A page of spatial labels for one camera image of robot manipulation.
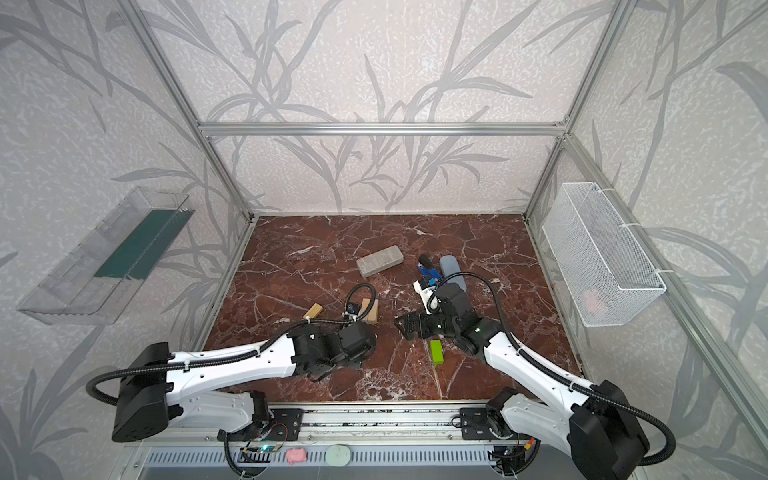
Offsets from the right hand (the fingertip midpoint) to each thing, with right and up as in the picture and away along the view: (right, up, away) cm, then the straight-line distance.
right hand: (408, 308), depth 81 cm
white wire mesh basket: (+41, +15, -17) cm, 47 cm away
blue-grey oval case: (+14, +10, +22) cm, 28 cm away
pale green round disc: (-16, -31, -13) cm, 37 cm away
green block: (+8, -14, +4) cm, 16 cm away
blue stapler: (+8, +7, +20) cm, 23 cm away
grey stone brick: (-10, +11, +22) cm, 26 cm away
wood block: (-11, -5, +12) cm, 17 cm away
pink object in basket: (+45, +3, -7) cm, 46 cm away
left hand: (-12, -9, -2) cm, 15 cm away
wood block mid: (-30, -4, +13) cm, 33 cm away
